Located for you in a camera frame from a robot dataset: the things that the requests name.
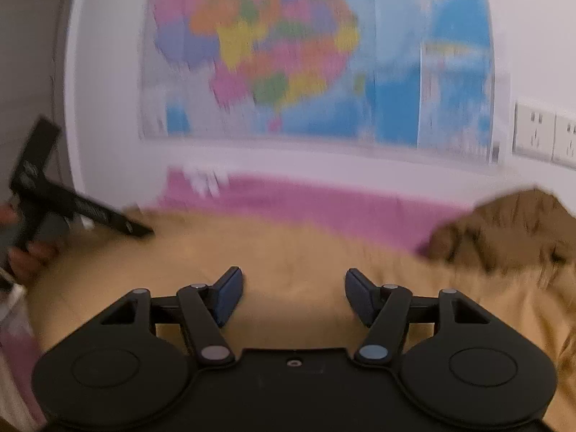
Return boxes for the mustard yellow puffer jacket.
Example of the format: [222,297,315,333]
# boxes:
[26,185,576,375]

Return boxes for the person's left hand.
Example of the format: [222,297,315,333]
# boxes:
[1,203,64,288]

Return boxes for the pink floral bed sheet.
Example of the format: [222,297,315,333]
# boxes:
[1,169,464,431]

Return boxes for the white left wall socket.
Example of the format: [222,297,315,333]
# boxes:
[513,103,555,162]

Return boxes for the white wall socket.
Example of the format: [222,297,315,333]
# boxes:
[553,113,576,169]
[513,103,555,162]

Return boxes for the white middle wall socket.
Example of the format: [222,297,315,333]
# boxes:
[553,113,576,169]

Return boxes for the colourful wall map poster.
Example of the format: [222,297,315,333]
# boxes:
[140,0,504,164]

